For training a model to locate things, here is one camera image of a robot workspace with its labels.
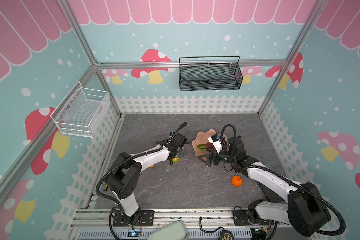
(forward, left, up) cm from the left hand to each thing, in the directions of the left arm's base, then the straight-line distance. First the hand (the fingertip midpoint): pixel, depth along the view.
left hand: (174, 153), depth 93 cm
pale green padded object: (-40, -2, -1) cm, 40 cm away
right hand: (-6, -16, +11) cm, 20 cm away
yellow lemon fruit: (-3, -1, -2) cm, 4 cm away
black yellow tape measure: (-41, -26, -1) cm, 49 cm away
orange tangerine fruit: (-16, -36, -1) cm, 39 cm away
